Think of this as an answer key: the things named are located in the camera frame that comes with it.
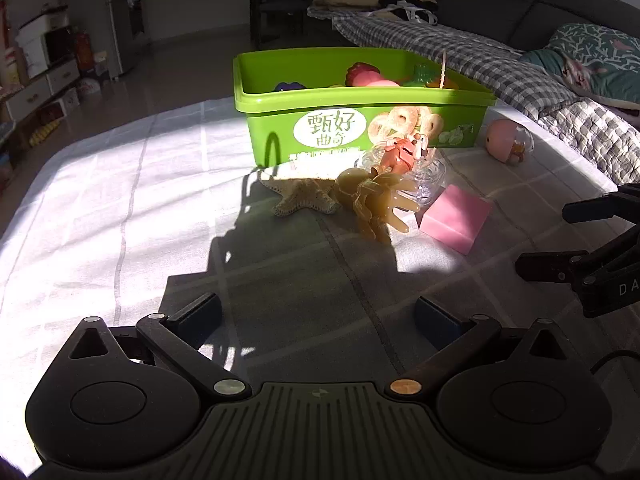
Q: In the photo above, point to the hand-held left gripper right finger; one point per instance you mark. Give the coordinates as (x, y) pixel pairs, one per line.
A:
(435, 320)

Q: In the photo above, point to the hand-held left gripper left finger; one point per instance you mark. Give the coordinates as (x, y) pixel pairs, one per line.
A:
(200, 312)

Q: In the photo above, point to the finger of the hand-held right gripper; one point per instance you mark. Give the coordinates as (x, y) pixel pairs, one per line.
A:
(545, 267)
(590, 208)

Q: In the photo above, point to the green plastic bin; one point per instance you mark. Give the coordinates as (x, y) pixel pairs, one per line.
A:
(270, 125)

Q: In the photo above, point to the yellow pineapple toy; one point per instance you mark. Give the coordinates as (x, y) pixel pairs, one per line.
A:
(421, 76)

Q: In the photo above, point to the purple grapes toy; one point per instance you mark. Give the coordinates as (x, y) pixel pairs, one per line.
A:
(290, 87)

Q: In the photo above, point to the pink rubber animal toy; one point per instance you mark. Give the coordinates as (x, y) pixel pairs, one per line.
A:
(365, 75)

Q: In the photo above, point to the pink block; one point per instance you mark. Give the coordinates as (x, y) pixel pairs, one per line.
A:
(452, 217)

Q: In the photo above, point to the pink capsule ball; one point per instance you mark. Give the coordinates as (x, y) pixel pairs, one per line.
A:
(507, 140)

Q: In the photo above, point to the grey checked tablecloth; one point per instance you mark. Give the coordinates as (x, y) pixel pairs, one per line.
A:
(150, 210)

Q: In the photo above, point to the tan octopus toy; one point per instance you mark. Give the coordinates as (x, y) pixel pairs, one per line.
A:
(372, 200)

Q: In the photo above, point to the clear glass dish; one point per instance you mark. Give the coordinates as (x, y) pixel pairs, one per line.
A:
(425, 180)

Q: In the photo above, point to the teal patterned pillow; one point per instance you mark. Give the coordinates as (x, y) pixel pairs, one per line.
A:
(590, 60)

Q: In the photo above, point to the cream starfish toy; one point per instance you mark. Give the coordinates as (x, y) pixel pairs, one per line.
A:
(305, 197)

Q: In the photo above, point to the grey checked sofa cover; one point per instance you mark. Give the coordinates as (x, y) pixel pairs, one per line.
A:
(440, 40)

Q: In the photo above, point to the dark grey sofa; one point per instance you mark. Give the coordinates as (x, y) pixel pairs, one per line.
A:
(500, 0)

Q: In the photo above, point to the row of yellow bottles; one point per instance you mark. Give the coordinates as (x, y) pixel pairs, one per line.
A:
(42, 134)

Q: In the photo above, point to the white drawer cabinet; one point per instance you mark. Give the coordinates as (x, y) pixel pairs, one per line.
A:
(40, 87)

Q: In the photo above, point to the red box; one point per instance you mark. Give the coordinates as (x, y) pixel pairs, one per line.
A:
(83, 50)

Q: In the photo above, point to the silver fridge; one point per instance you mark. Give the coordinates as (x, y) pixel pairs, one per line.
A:
(122, 15)

